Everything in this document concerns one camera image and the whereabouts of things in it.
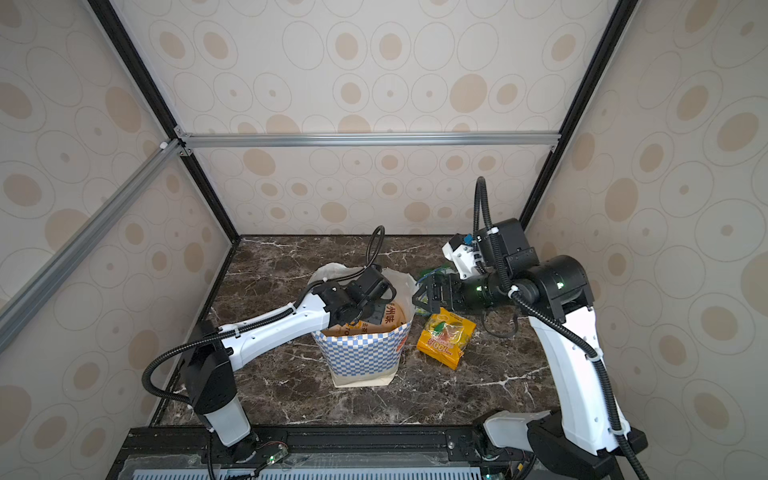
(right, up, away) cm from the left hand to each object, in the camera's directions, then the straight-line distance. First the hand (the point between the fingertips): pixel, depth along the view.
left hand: (385, 303), depth 81 cm
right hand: (+9, +3, -22) cm, 24 cm away
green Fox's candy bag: (+23, +9, +29) cm, 38 cm away
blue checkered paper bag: (-3, -12, -9) cm, 16 cm away
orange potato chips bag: (+2, -4, +4) cm, 6 cm away
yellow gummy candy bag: (+18, -11, +7) cm, 22 cm away
